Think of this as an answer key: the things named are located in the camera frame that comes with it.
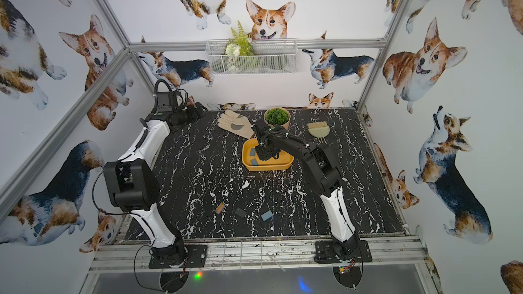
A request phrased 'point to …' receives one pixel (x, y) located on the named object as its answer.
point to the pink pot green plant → (277, 116)
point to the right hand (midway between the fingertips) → (263, 153)
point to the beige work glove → (237, 123)
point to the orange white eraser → (220, 207)
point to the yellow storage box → (270, 164)
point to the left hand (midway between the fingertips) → (203, 108)
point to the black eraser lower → (240, 212)
